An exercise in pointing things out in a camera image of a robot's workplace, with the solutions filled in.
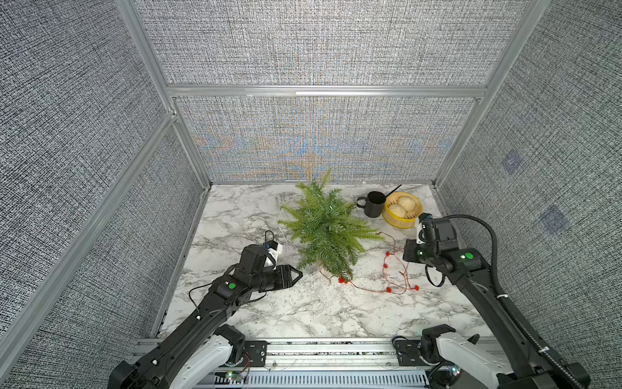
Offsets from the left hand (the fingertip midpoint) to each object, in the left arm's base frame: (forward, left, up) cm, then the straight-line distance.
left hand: (301, 275), depth 76 cm
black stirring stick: (+34, -38, 0) cm, 51 cm away
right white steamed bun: (+35, -47, -9) cm, 59 cm away
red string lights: (-3, -13, +1) cm, 13 cm away
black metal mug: (+34, -32, -7) cm, 47 cm away
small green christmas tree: (+9, -8, +16) cm, 20 cm away
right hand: (+8, -35, +5) cm, 36 cm away
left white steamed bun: (+30, -41, -7) cm, 51 cm away
